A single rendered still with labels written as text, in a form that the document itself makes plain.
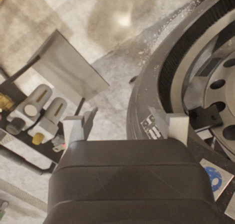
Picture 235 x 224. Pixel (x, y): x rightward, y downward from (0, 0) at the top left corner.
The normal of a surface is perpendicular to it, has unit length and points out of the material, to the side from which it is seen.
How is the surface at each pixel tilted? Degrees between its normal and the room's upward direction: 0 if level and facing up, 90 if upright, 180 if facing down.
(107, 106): 0
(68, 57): 0
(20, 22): 0
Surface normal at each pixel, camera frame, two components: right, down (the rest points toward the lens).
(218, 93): -0.64, -0.64
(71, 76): -0.11, 0.62
